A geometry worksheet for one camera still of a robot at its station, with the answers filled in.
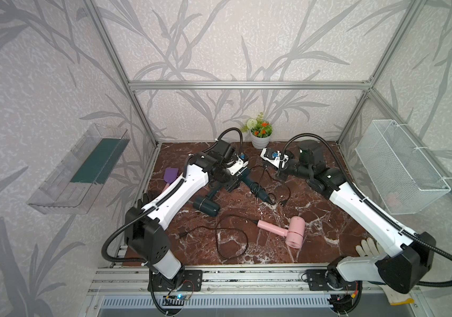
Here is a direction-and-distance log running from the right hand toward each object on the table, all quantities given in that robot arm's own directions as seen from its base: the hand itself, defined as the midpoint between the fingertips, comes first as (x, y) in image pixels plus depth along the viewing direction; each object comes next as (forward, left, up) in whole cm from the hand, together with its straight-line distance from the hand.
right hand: (267, 155), depth 74 cm
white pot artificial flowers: (+32, -1, -16) cm, 35 cm away
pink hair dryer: (-21, -12, -26) cm, 35 cm away
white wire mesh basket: (-12, -43, +3) cm, 44 cm away
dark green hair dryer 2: (-6, +26, -27) cm, 37 cm away
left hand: (-4, +13, -11) cm, 18 cm away
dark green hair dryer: (-11, +5, -7) cm, 14 cm away
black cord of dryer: (-16, +16, -31) cm, 38 cm away
